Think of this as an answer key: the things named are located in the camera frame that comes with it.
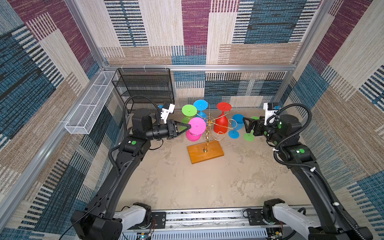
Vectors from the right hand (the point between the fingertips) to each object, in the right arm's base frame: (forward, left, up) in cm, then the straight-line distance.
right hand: (251, 120), depth 70 cm
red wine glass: (-2, +15, -1) cm, 15 cm away
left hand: (-7, +28, +6) cm, 30 cm away
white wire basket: (+19, +93, -14) cm, 96 cm away
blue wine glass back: (+11, +23, 0) cm, 25 cm away
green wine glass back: (+6, +29, +1) cm, 30 cm away
